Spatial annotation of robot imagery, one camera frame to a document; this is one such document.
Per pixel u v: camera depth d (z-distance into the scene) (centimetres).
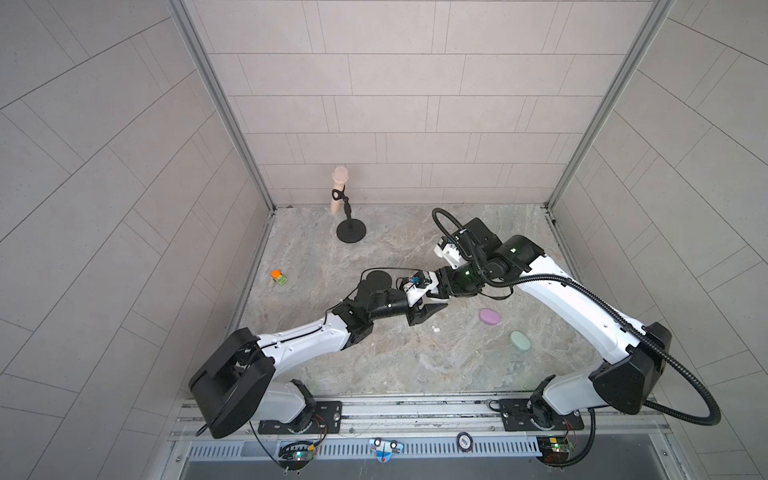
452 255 67
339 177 89
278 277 93
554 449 68
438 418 72
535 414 64
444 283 62
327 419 71
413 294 64
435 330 85
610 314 42
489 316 87
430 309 66
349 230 107
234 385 41
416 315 64
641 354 39
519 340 83
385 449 66
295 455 65
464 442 68
